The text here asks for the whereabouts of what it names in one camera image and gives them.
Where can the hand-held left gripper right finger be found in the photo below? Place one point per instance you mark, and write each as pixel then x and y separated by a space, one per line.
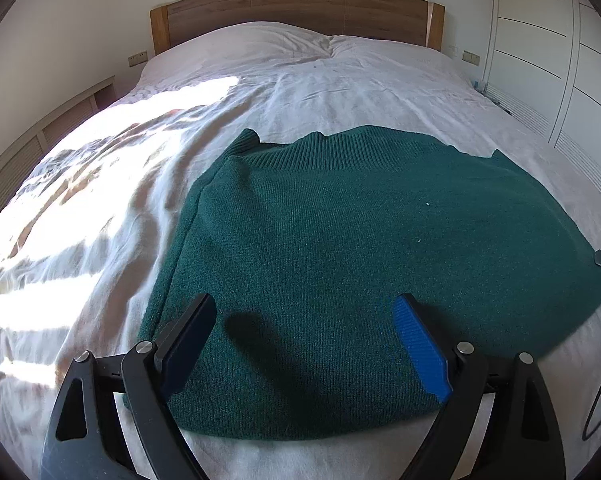
pixel 423 347

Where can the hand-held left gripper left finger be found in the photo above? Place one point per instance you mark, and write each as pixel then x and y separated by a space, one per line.
pixel 188 347

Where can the green knitted sweater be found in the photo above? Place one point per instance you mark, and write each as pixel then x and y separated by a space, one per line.
pixel 330 240

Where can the bed with white sheet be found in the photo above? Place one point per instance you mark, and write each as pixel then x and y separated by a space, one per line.
pixel 130 210

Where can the white wardrobe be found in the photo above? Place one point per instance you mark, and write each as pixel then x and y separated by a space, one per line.
pixel 545 35

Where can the white pillow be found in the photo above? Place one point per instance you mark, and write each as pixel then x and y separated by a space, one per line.
pixel 240 50
pixel 395 60

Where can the wooden headboard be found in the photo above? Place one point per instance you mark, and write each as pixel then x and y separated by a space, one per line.
pixel 295 10

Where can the wall switch plate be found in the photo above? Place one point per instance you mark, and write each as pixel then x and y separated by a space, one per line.
pixel 471 56
pixel 138 58

